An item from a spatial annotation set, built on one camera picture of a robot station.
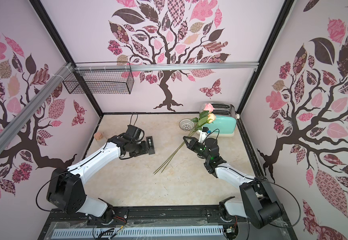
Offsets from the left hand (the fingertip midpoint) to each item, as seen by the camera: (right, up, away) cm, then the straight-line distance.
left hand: (146, 153), depth 85 cm
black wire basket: (-69, +70, +77) cm, 125 cm away
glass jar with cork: (-33, +10, +7) cm, 35 cm away
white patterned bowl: (+25, +17, +25) cm, 39 cm away
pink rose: (+35, +26, -9) cm, 44 cm away
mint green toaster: (+50, +18, +12) cm, 54 cm away
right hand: (+21, +10, -5) cm, 24 cm away
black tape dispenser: (0, +4, +9) cm, 10 cm away
